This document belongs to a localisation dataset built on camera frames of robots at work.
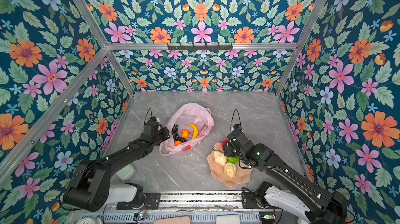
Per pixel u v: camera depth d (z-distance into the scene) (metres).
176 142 0.88
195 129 0.97
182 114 0.97
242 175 0.80
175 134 0.93
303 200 0.42
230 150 0.66
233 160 0.81
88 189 0.42
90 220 0.65
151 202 0.74
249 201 0.73
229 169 0.78
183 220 0.67
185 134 0.93
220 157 0.81
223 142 0.77
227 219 0.68
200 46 0.93
